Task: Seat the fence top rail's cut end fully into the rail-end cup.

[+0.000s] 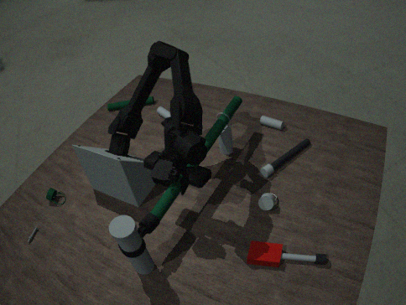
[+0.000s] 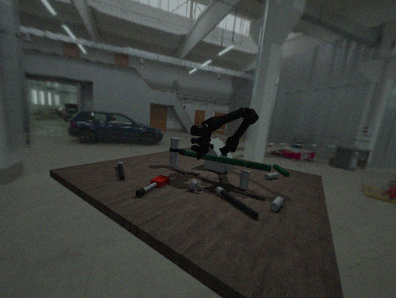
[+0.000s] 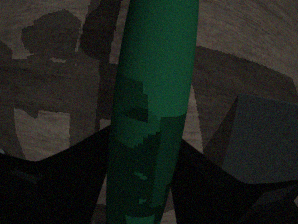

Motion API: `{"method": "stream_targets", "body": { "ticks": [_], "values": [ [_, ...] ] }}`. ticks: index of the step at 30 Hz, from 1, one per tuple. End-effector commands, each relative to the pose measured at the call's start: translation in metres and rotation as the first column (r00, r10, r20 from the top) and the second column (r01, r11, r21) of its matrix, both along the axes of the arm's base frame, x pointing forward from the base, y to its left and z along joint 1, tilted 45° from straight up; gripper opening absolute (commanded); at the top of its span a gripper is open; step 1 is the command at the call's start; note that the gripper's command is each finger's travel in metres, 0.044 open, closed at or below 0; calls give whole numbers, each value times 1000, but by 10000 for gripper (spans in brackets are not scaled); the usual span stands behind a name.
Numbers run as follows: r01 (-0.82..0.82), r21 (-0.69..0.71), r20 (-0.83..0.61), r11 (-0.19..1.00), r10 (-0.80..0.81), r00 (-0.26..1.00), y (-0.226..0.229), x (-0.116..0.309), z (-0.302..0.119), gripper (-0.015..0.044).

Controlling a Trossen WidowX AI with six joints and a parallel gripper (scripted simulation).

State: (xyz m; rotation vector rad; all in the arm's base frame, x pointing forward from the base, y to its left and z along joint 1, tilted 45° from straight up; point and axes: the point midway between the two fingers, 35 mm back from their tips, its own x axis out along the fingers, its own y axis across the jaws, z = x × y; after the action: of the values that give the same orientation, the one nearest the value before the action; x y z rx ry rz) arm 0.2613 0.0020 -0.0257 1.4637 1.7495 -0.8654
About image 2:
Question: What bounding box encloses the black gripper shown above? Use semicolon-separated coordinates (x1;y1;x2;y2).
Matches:
191;136;214;160

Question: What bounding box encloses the short white cylinder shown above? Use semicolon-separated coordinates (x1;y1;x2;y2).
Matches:
270;196;284;211

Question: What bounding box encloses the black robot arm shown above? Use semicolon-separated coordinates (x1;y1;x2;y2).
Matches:
191;107;259;156

